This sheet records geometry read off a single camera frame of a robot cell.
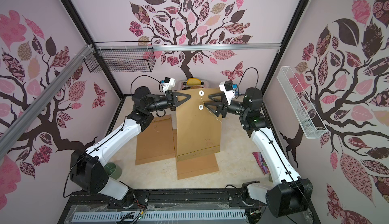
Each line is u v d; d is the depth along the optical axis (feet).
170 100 1.95
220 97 2.08
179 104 2.06
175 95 2.05
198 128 2.16
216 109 1.92
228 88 1.81
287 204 1.27
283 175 1.32
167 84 2.12
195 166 2.79
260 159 2.79
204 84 3.39
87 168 1.35
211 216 2.29
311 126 2.37
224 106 1.87
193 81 3.37
